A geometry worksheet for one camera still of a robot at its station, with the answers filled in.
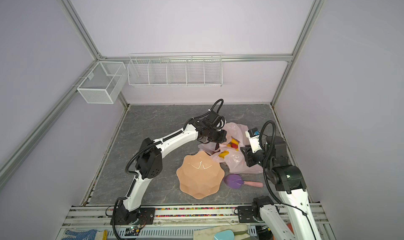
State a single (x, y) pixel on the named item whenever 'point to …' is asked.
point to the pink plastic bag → (229, 152)
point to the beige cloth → (224, 234)
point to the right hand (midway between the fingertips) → (246, 146)
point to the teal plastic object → (224, 234)
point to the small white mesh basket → (102, 82)
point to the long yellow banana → (225, 153)
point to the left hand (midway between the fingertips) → (227, 141)
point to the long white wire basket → (175, 69)
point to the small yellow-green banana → (234, 143)
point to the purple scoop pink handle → (235, 181)
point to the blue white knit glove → (91, 234)
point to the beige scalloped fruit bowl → (200, 174)
